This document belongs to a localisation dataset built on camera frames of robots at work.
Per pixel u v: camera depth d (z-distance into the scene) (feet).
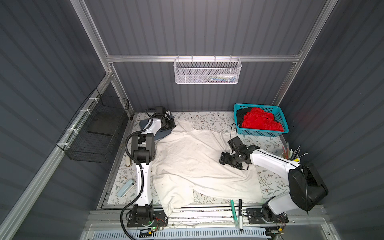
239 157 2.13
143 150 2.08
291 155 2.80
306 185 1.50
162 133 3.41
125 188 2.60
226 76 2.99
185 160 3.09
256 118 3.55
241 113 3.76
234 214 2.45
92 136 2.37
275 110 3.66
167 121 3.25
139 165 2.03
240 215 2.42
